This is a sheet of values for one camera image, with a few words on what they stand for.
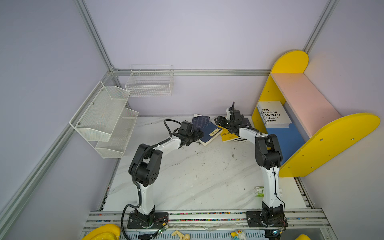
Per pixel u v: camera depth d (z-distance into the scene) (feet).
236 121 2.82
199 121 3.76
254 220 2.40
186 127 2.50
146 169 1.68
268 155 1.97
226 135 3.51
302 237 2.19
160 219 2.42
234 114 2.76
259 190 2.59
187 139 2.53
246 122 3.66
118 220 2.45
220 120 3.14
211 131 3.51
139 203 1.91
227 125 3.06
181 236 2.23
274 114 3.16
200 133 2.89
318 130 1.82
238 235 2.21
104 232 2.22
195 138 2.85
